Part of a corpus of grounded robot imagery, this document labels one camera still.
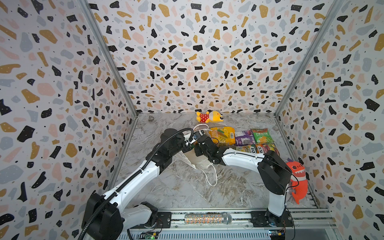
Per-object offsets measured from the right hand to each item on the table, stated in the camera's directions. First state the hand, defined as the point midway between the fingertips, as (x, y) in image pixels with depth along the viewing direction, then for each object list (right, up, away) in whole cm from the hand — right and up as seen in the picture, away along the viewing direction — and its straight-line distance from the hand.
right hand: (194, 141), depth 89 cm
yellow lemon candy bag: (+19, +3, +14) cm, 24 cm away
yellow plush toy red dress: (+11, +17, +24) cm, 31 cm away
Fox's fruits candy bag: (+45, -5, +11) cm, 47 cm away
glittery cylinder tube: (+8, -35, -17) cm, 40 cm away
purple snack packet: (+34, +1, +15) cm, 37 cm away
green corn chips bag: (+47, +2, +17) cm, 50 cm away
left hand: (0, +7, -13) cm, 15 cm away
